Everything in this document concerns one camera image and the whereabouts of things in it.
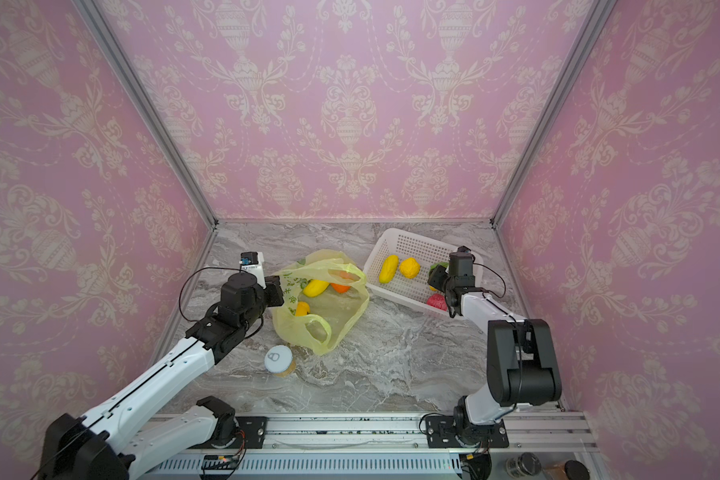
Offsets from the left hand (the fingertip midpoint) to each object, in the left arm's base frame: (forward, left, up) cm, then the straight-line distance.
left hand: (282, 278), depth 80 cm
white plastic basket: (+8, -39, -19) cm, 44 cm away
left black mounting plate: (-32, +4, -20) cm, 38 cm away
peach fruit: (-1, -3, -14) cm, 15 cm away
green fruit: (+8, -45, -3) cm, 46 cm away
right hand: (+11, -45, -10) cm, 48 cm away
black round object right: (-40, -67, -9) cm, 79 cm away
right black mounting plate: (-33, -42, -18) cm, 56 cm away
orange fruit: (+7, -14, -16) cm, 23 cm away
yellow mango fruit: (+7, -6, -17) cm, 19 cm away
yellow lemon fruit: (+15, -37, -14) cm, 42 cm away
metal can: (-39, -57, -9) cm, 70 cm away
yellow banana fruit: (+16, -30, -15) cm, 38 cm away
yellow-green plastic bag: (+5, -9, -20) cm, 22 cm away
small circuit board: (-39, +12, -23) cm, 47 cm away
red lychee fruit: (+2, -45, -13) cm, 47 cm away
